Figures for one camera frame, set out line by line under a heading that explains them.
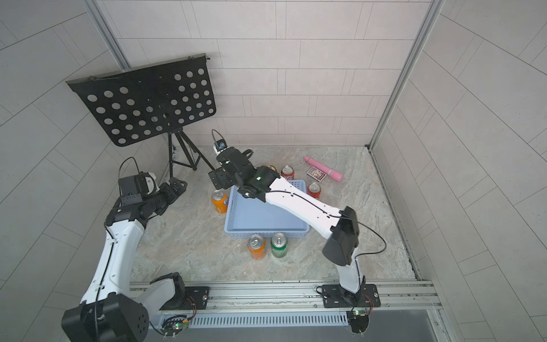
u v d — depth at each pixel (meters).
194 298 0.70
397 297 0.73
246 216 0.89
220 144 0.60
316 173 1.05
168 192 0.68
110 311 0.36
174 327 0.65
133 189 0.56
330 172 1.02
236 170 0.52
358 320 0.68
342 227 0.43
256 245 0.74
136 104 0.68
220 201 0.85
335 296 0.70
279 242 0.74
